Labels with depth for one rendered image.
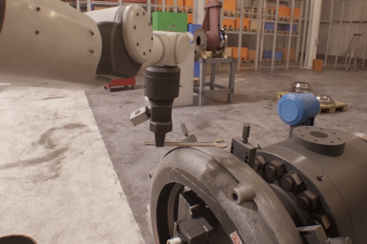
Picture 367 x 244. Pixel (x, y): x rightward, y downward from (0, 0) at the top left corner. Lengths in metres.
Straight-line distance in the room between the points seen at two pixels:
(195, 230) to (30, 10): 0.66
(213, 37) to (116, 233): 3.93
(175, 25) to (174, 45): 7.54
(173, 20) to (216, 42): 3.23
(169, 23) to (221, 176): 7.42
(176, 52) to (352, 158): 0.89
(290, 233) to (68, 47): 0.59
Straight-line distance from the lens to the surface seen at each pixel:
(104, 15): 0.34
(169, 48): 0.51
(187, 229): 0.76
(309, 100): 1.40
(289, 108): 1.36
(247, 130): 0.73
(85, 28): 0.27
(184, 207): 0.82
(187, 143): 0.69
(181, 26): 8.13
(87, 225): 2.06
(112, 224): 2.02
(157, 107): 0.60
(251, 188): 0.65
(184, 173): 0.80
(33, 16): 0.22
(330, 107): 5.26
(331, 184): 1.00
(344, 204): 1.01
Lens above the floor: 1.31
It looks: 14 degrees down
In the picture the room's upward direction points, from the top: 1 degrees clockwise
